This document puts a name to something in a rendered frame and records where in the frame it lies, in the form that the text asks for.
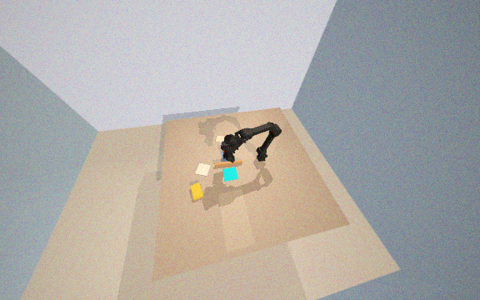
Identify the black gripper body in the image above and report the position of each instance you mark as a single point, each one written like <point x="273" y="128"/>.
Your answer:
<point x="229" y="156"/>

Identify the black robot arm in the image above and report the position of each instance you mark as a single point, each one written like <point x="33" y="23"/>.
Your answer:
<point x="248" y="133"/>

